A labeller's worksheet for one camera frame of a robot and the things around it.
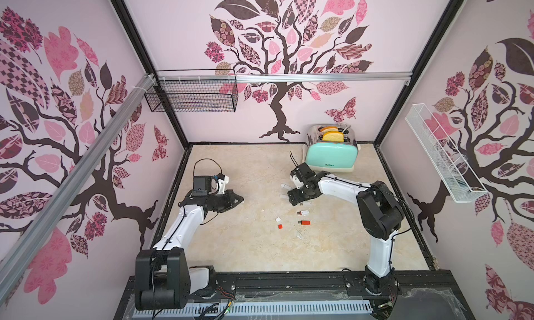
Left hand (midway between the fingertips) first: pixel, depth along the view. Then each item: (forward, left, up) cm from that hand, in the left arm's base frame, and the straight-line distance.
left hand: (241, 203), depth 83 cm
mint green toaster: (+27, -40, -2) cm, 48 cm away
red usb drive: (-4, -27, -11) cm, 30 cm away
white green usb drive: (+15, -20, -10) cm, 27 cm away
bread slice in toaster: (+31, -41, +9) cm, 53 cm away
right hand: (+7, -25, -9) cm, 28 cm away
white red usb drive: (+1, -27, -11) cm, 29 cm away
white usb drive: (+9, -18, -9) cm, 22 cm away
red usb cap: (-5, -16, -11) cm, 20 cm away
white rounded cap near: (-2, -15, -10) cm, 19 cm away
